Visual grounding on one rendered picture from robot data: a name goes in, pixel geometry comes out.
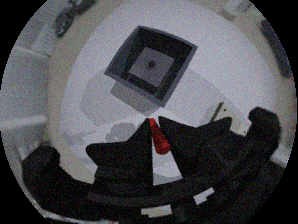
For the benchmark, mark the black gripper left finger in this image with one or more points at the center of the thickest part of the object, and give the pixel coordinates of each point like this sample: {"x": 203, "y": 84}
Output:
{"x": 137, "y": 150}

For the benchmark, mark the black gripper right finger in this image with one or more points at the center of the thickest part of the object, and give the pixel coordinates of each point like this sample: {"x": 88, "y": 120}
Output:
{"x": 186, "y": 141}

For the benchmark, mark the red peg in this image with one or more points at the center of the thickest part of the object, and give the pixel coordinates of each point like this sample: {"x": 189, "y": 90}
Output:
{"x": 159, "y": 140}

